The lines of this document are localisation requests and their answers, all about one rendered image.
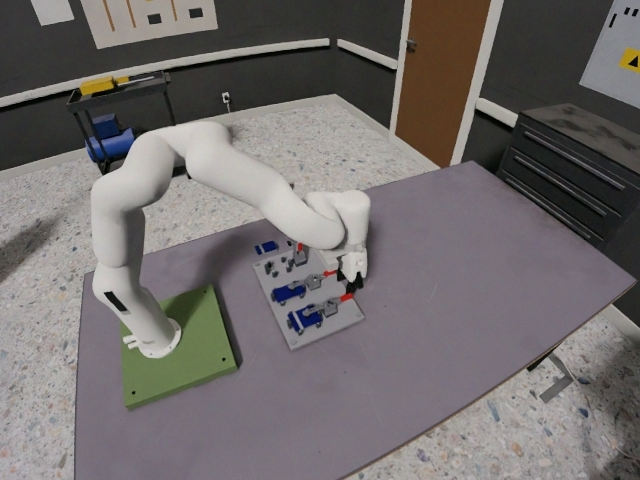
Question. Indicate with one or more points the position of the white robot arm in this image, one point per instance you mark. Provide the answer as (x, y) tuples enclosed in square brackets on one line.
[(118, 222)]

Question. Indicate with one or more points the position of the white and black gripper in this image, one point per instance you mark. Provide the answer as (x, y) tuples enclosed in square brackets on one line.
[(352, 266)]

